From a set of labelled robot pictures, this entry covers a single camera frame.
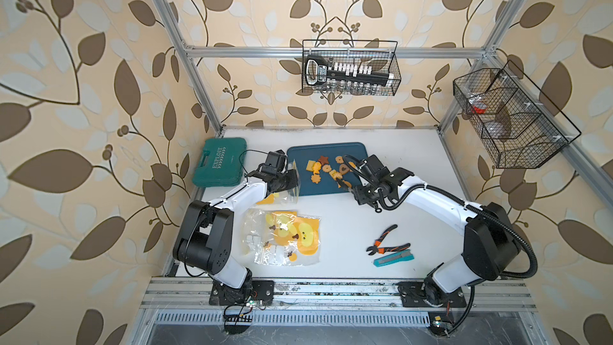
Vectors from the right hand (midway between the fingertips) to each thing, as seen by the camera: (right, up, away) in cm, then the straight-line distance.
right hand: (362, 194), depth 88 cm
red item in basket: (+39, +30, -6) cm, 50 cm away
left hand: (-26, +6, +4) cm, 27 cm away
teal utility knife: (+13, -20, -6) cm, 25 cm away
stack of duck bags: (-29, -15, -3) cm, 33 cm away
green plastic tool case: (-58, +11, +14) cm, 61 cm away
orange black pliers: (+4, -18, -5) cm, 19 cm away
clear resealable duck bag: (-28, -2, +3) cm, 28 cm away
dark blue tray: (-22, +16, +24) cm, 36 cm away
